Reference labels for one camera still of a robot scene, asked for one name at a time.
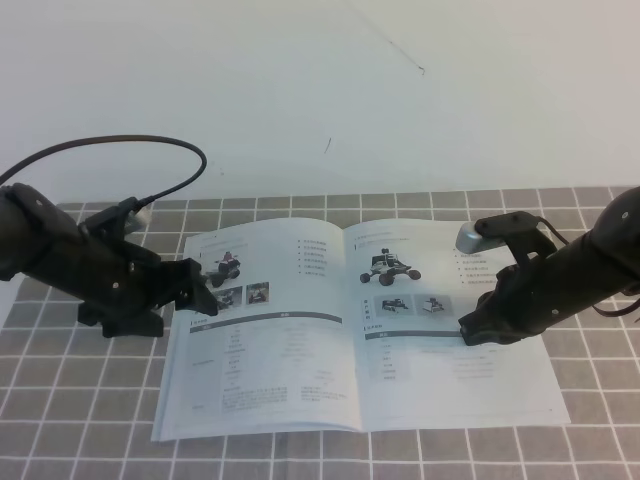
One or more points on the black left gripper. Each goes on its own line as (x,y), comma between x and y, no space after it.
(120,285)

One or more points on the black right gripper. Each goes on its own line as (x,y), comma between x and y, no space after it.
(533,296)

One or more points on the white product booklet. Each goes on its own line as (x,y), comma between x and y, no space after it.
(356,329)

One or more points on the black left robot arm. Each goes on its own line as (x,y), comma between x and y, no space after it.
(25,212)

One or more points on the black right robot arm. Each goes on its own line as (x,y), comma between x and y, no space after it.
(615,238)

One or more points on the grey checked tablecloth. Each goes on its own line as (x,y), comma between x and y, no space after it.
(77,406)

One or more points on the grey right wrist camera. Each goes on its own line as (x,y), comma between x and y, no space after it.
(469,241)

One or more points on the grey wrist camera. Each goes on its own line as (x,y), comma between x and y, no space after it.
(469,241)
(137,220)

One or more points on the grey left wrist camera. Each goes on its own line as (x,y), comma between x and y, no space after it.
(137,220)

